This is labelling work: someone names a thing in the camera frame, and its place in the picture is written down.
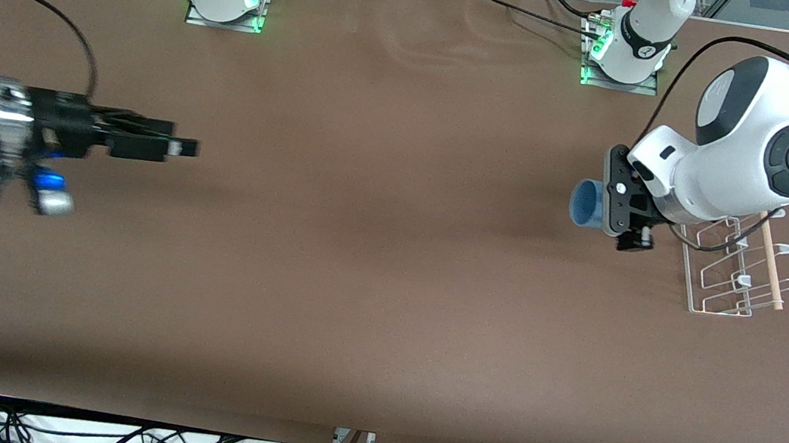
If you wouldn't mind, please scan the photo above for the light blue plastic cup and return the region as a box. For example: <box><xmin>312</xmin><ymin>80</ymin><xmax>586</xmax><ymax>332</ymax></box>
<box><xmin>566</xmin><ymin>176</ymin><xmax>611</xmax><ymax>231</ymax></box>

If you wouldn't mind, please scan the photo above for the brown table cover sheet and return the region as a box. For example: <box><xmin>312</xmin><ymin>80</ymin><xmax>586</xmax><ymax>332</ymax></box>
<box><xmin>0</xmin><ymin>0</ymin><xmax>789</xmax><ymax>443</ymax></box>

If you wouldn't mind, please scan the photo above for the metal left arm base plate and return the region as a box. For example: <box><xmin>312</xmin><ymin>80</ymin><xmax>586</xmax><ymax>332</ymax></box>
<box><xmin>578</xmin><ymin>18</ymin><xmax>667</xmax><ymax>97</ymax></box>

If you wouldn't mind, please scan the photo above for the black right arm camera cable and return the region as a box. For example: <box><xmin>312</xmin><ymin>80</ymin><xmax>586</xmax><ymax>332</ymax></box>
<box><xmin>0</xmin><ymin>0</ymin><xmax>108</xmax><ymax>255</ymax></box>

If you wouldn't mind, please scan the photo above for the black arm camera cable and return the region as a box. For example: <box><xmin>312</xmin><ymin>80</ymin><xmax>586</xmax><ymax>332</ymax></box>
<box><xmin>0</xmin><ymin>0</ymin><xmax>108</xmax><ymax>255</ymax></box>
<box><xmin>619</xmin><ymin>25</ymin><xmax>789</xmax><ymax>263</ymax></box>

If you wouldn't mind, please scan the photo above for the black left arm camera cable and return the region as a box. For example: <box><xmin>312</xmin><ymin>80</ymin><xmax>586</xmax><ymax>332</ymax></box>
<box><xmin>619</xmin><ymin>25</ymin><xmax>789</xmax><ymax>263</ymax></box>

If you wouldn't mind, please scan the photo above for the white wire cup rack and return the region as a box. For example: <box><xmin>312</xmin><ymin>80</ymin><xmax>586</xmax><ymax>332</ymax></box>
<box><xmin>669</xmin><ymin>197</ymin><xmax>789</xmax><ymax>326</ymax></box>

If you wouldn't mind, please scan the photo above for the thick black base cable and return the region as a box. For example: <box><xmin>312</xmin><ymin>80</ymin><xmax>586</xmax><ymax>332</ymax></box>
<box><xmin>540</xmin><ymin>0</ymin><xmax>607</xmax><ymax>25</ymax></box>

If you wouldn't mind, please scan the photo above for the thin black base cable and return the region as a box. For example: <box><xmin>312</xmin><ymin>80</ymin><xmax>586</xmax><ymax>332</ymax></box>
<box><xmin>459</xmin><ymin>0</ymin><xmax>596</xmax><ymax>36</ymax></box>

